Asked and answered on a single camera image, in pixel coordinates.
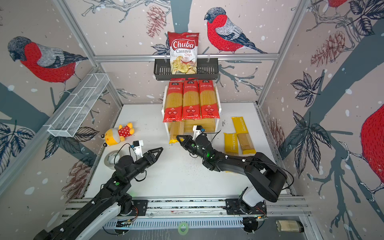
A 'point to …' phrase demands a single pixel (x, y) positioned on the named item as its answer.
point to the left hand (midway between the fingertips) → (161, 151)
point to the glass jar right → (289, 225)
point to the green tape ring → (179, 229)
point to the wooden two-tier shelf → (210, 125)
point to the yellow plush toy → (113, 136)
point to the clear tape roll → (111, 158)
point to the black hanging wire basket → (206, 69)
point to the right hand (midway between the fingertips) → (173, 140)
